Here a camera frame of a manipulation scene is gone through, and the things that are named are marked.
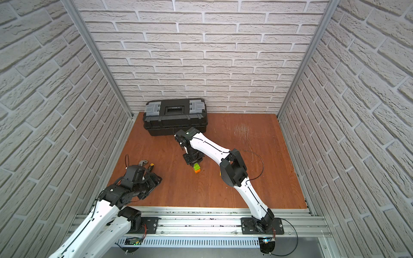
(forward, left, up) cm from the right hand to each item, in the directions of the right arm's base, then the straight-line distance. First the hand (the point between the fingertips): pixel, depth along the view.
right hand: (197, 163), depth 89 cm
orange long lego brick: (-4, 0, -2) cm, 4 cm away
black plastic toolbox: (+26, +17, +12) cm, 33 cm away
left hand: (-10, +18, +4) cm, 21 cm away
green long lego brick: (-3, 0, +2) cm, 3 cm away
